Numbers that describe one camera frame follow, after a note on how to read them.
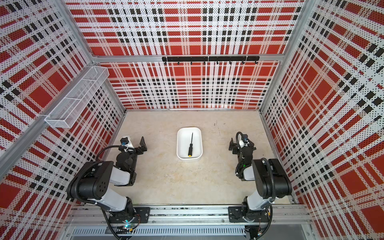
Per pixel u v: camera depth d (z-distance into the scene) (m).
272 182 0.44
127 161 0.69
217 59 0.88
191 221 0.73
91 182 0.46
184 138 1.03
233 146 0.84
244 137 0.76
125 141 0.75
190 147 0.98
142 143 0.83
